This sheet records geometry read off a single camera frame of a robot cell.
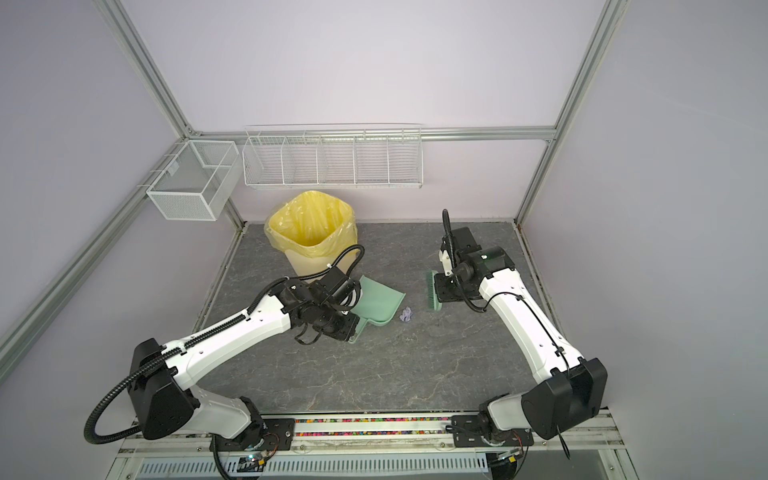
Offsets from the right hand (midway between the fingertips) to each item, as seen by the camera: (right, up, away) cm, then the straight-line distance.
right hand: (447, 294), depth 78 cm
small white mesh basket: (-82, +35, +23) cm, 92 cm away
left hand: (-25, -11, -2) cm, 27 cm away
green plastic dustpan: (-18, -4, +5) cm, 19 cm away
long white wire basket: (-34, +43, +21) cm, 59 cm away
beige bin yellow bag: (-43, +19, +26) cm, 54 cm away
